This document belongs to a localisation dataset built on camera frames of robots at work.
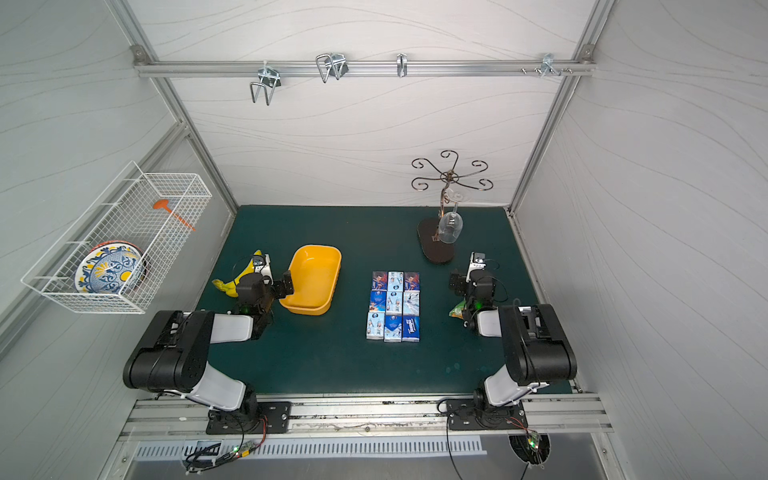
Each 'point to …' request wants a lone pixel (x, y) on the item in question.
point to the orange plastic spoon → (162, 204)
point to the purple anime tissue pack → (379, 281)
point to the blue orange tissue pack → (378, 302)
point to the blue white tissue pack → (393, 328)
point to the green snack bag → (457, 311)
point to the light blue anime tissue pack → (375, 325)
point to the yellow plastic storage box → (315, 271)
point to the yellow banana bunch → (230, 287)
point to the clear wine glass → (450, 226)
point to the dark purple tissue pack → (412, 282)
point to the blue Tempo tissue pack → (411, 328)
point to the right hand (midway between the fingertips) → (473, 269)
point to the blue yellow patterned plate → (113, 267)
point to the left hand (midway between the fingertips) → (275, 273)
